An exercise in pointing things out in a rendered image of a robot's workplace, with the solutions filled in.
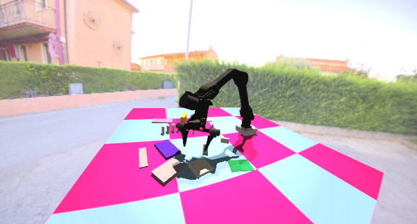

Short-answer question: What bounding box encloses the purple flat block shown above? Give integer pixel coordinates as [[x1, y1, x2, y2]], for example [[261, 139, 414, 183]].
[[154, 139, 182, 159]]

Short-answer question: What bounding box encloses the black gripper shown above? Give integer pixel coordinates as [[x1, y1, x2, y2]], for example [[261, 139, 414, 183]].
[[175, 112, 221, 152]]

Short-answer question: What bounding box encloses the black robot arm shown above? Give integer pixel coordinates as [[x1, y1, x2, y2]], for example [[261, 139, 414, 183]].
[[179, 68, 255, 131]]

